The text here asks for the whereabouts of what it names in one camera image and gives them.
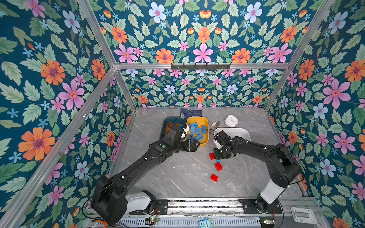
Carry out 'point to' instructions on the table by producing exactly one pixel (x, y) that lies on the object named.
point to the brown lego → (169, 124)
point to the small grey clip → (216, 124)
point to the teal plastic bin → (172, 119)
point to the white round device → (231, 121)
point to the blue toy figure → (206, 223)
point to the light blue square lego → (193, 128)
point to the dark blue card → (187, 113)
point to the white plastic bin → (243, 133)
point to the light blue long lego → (195, 123)
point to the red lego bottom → (214, 177)
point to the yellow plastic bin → (198, 126)
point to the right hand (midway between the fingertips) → (218, 153)
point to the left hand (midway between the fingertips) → (195, 142)
